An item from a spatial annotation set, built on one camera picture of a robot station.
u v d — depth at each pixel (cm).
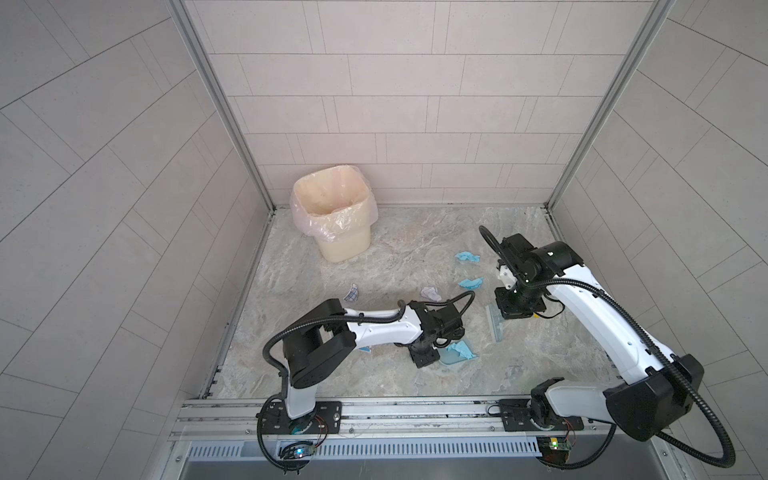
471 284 94
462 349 79
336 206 99
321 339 50
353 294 91
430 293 91
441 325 64
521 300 61
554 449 68
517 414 72
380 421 71
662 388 37
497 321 86
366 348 81
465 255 101
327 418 71
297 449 65
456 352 79
